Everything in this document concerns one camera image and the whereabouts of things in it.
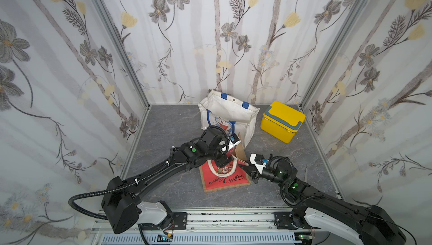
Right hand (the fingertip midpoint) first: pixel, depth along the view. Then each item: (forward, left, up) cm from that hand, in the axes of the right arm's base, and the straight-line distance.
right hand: (242, 164), depth 71 cm
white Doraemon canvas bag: (+38, +9, -10) cm, 41 cm away
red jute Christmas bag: (-2, +4, -8) cm, 10 cm away
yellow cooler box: (+29, -25, -6) cm, 39 cm away
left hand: (+7, +4, -1) cm, 8 cm away
